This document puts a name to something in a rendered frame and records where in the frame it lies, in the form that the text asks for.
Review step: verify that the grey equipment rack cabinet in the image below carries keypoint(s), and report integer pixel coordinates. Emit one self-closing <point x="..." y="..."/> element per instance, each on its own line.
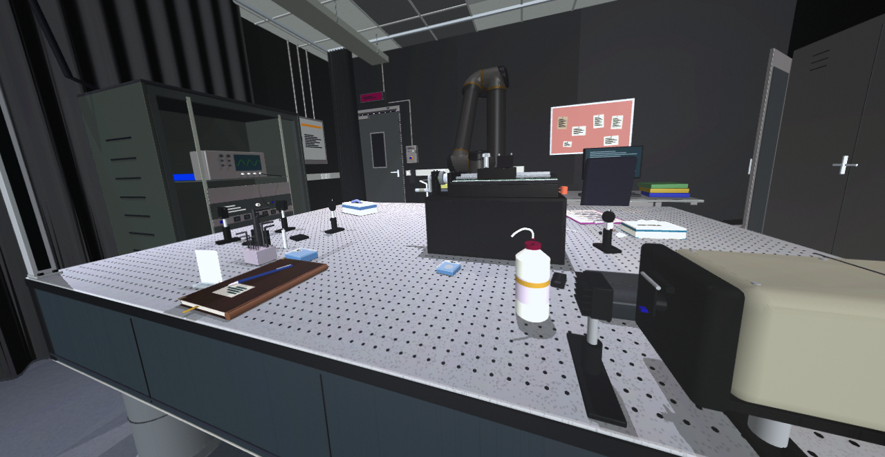
<point x="124" y="166"/>

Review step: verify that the grey oscilloscope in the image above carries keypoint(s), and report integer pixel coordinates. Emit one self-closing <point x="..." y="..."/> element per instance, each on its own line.
<point x="231" y="164"/>

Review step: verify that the black optic post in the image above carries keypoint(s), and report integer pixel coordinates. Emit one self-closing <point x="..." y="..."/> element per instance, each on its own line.
<point x="333" y="218"/>
<point x="226" y="225"/>
<point x="283" y="215"/>

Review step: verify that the small black cube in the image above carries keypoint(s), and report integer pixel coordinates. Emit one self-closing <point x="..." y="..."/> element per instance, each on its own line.
<point x="559" y="280"/>

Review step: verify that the black stage crank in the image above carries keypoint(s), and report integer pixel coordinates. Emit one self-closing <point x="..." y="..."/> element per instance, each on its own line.
<point x="439" y="182"/>

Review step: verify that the grey desk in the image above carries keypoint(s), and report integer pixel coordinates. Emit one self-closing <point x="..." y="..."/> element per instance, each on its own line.
<point x="674" y="200"/>

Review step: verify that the black stage carriage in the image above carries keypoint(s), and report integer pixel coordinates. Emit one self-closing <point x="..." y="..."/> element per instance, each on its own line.
<point x="495" y="171"/>

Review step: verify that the grey wall switch box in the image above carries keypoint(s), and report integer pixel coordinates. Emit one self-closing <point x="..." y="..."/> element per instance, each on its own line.
<point x="412" y="153"/>

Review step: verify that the white card stand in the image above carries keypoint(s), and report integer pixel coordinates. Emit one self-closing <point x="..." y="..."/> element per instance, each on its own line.
<point x="209" y="267"/>

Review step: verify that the black stage base block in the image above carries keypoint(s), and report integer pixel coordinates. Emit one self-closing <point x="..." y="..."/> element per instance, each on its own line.
<point x="494" y="229"/>

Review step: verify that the white wall notice sign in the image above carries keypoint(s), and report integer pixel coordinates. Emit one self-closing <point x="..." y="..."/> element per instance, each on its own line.
<point x="312" y="139"/>

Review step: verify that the stack of coloured books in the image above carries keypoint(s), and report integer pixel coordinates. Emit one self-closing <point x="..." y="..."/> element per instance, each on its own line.
<point x="664" y="191"/>

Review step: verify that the small blue pad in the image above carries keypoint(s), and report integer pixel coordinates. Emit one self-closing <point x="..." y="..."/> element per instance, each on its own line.
<point x="449" y="268"/>
<point x="301" y="255"/>

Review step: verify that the blue pen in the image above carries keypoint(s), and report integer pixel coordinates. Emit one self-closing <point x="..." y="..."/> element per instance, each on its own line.
<point x="266" y="274"/>

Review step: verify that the dark grey tall cupboard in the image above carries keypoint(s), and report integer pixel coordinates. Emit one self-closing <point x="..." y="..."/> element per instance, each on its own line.
<point x="830" y="146"/>

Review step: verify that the brown notebook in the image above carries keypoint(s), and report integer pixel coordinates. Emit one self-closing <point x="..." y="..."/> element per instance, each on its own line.
<point x="276" y="284"/>

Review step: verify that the grey framed side door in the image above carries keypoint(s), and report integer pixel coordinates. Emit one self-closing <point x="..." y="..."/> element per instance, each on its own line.
<point x="764" y="146"/>

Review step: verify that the dark computer monitor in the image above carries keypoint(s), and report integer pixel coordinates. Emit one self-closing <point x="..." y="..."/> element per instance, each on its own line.
<point x="608" y="177"/>

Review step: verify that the black ball post holder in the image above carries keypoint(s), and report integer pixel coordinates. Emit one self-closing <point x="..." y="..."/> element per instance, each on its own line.
<point x="608" y="232"/>

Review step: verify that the black optic post mount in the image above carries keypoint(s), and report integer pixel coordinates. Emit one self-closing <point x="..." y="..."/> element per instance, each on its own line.
<point x="594" y="346"/>

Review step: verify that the grey ceiling duct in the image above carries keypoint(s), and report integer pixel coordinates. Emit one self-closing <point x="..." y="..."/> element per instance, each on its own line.
<point x="290" y="1"/>

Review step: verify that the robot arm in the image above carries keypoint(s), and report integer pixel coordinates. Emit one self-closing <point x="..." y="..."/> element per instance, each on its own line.
<point x="499" y="111"/>

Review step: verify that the pink sign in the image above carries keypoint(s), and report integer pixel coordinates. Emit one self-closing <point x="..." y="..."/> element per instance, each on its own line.
<point x="371" y="97"/>

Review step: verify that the grey hex key holder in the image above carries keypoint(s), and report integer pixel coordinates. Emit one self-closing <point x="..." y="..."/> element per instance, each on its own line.
<point x="259" y="253"/>

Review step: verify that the white and blue box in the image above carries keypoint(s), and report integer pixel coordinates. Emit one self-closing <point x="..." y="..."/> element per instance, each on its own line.
<point x="359" y="207"/>

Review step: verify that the white wash bottle red cap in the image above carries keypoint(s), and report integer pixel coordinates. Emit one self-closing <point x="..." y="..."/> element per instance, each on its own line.
<point x="532" y="284"/>

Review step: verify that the dark grey door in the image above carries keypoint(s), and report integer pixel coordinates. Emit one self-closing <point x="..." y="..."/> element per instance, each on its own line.
<point x="380" y="156"/>

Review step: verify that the open pink magazine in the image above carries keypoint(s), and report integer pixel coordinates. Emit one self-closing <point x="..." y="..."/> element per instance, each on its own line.
<point x="588" y="217"/>

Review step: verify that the perforated optical table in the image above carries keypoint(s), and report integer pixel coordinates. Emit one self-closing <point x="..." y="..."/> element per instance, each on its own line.
<point x="387" y="332"/>

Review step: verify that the beige and black laser box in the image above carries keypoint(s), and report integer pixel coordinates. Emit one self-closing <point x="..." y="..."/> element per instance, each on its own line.
<point x="781" y="332"/>

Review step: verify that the white closed book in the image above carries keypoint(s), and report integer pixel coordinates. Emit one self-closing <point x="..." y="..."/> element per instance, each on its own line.
<point x="653" y="229"/>

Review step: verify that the pink notice board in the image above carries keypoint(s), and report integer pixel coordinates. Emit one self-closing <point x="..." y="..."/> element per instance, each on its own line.
<point x="592" y="126"/>

